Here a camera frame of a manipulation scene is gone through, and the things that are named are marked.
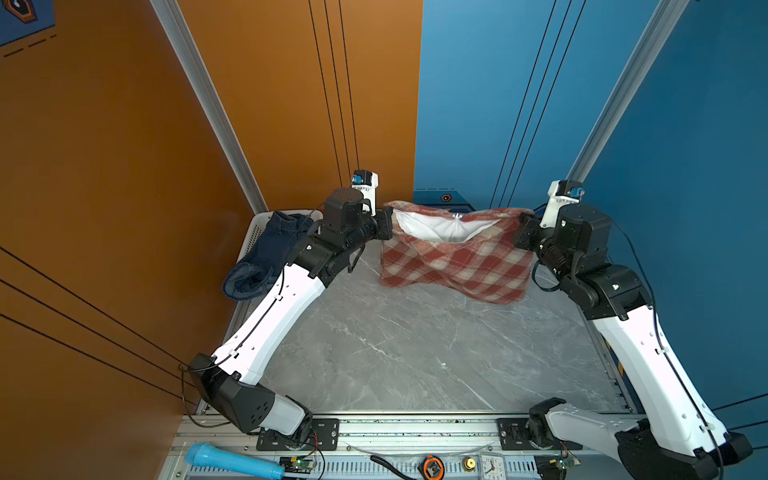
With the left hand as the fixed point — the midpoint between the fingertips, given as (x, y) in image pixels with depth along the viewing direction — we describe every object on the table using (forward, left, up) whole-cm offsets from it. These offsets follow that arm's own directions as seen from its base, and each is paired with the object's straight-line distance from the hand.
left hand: (393, 207), depth 69 cm
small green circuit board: (-46, +22, -41) cm, 65 cm away
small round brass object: (-46, -18, -36) cm, 61 cm away
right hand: (-5, -27, +2) cm, 28 cm away
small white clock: (-46, -24, -37) cm, 64 cm away
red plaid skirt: (-6, -20, -9) cm, 23 cm away
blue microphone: (-45, +43, -36) cm, 72 cm away
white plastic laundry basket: (+26, +49, -30) cm, 63 cm away
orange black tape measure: (-47, -10, -36) cm, 60 cm away
